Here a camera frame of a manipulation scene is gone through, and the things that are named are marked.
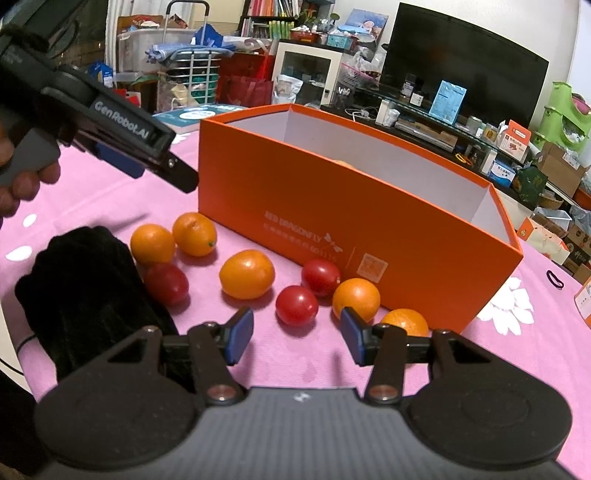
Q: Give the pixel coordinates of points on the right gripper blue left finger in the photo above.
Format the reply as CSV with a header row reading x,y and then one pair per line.
x,y
212,348

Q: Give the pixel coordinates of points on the teal book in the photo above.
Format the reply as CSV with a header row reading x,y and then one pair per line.
x,y
187,119

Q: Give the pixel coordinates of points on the orange white carton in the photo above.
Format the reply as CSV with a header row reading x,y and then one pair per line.
x,y
582,302

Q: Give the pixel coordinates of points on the white wire basket cart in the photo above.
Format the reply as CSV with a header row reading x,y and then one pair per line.
x,y
188,77

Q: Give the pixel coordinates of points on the large orange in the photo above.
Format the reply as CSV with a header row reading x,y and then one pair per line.
x,y
344,163

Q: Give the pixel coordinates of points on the blue paper package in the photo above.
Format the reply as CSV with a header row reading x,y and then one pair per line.
x,y
447,102

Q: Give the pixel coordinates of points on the brown cardboard box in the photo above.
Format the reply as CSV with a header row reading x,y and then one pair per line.
x,y
561,169

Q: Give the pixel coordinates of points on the green plastic rack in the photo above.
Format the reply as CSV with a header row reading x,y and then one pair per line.
x,y
566,120

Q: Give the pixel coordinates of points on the black flat television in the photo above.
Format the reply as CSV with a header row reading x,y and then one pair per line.
x,y
503,80

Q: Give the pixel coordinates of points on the small kumquat orange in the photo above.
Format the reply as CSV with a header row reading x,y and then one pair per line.
x,y
361,295
194,234
151,243
247,275
413,322

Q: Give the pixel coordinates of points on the orange white medicine box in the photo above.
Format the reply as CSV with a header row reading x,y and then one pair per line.
x,y
513,139

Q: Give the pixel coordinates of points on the person's left hand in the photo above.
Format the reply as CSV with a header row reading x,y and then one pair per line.
x,y
26,185

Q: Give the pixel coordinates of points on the pink floral tablecloth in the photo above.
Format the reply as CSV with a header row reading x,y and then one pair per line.
x,y
530,323

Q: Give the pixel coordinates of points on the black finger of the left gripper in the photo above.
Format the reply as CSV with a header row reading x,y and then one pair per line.
x,y
172,170

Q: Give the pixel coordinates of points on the white small cabinet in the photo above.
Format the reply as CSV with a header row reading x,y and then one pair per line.
x,y
305,73

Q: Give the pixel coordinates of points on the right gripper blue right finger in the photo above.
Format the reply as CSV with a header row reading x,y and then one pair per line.
x,y
384,348

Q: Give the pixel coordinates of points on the red gift bag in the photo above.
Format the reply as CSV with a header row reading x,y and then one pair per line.
x,y
245,80

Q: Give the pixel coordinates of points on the red cherry tomato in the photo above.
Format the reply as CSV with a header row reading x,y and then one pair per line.
x,y
320,276
296,306
165,282

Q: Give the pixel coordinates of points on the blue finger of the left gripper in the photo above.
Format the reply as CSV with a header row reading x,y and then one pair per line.
x,y
119,161

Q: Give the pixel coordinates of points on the dark bookshelf with books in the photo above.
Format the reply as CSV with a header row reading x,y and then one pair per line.
x,y
271,19

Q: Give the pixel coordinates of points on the orange cardboard box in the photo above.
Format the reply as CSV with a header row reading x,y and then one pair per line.
x,y
437,239

